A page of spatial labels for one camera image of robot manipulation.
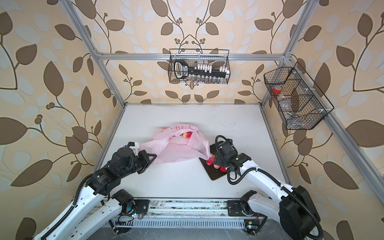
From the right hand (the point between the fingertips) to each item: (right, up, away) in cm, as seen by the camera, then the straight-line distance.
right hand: (221, 160), depth 85 cm
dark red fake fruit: (+1, -5, 0) cm, 5 cm away
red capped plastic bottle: (+34, +41, +3) cm, 53 cm away
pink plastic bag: (-28, +8, +14) cm, 32 cm away
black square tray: (-4, -8, +3) cm, 10 cm away
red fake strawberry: (-6, -1, +2) cm, 7 cm away
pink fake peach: (-3, -3, 0) cm, 5 cm away
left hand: (-33, +6, -13) cm, 36 cm away
